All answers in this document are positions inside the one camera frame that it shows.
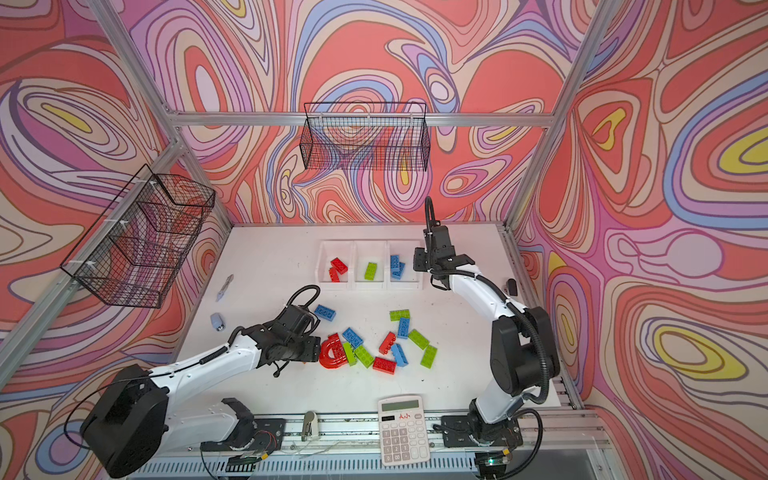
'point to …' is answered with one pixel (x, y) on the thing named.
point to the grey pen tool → (227, 282)
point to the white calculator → (403, 430)
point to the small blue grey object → (217, 321)
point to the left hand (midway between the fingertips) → (317, 347)
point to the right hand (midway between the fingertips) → (427, 261)
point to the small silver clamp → (310, 430)
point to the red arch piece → (331, 353)
